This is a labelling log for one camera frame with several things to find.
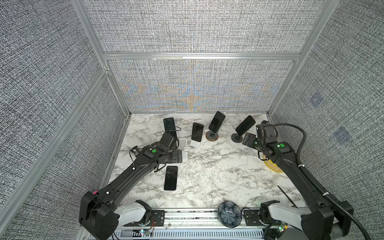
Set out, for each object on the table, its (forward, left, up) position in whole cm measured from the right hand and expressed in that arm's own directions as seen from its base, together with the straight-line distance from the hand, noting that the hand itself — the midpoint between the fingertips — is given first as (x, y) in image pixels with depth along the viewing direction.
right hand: (252, 138), depth 81 cm
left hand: (-8, +42, -5) cm, 43 cm away
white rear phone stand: (+9, +31, -18) cm, 37 cm away
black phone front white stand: (-15, +45, -18) cm, 51 cm away
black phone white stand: (+20, +29, -19) cm, 41 cm away
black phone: (+13, +46, -4) cm, 48 cm away
